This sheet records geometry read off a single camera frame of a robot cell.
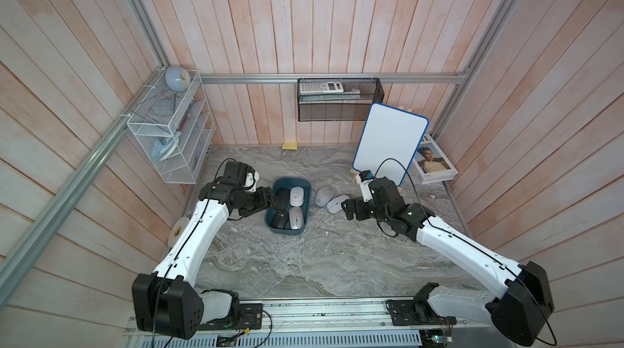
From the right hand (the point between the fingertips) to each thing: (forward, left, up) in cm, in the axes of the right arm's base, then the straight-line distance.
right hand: (352, 199), depth 82 cm
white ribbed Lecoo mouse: (+9, +21, -12) cm, 26 cm away
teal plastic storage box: (+13, +27, -12) cm, 33 cm away
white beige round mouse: (+10, +9, -13) cm, 19 cm away
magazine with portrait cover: (+27, -40, -13) cm, 50 cm away
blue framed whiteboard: (+17, -13, +11) cm, 24 cm away
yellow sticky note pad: (+40, +26, -14) cm, 50 cm away
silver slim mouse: (-1, +20, -13) cm, 24 cm away
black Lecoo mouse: (-1, +27, -14) cm, 30 cm away
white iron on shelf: (+11, +65, +14) cm, 67 cm away
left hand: (-4, +28, +1) cm, 28 cm away
